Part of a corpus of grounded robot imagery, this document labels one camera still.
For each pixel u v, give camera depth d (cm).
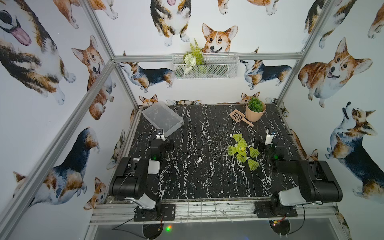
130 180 45
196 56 82
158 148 72
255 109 102
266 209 74
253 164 87
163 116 114
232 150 93
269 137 83
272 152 73
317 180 46
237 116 114
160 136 80
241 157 93
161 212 72
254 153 93
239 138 98
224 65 92
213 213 75
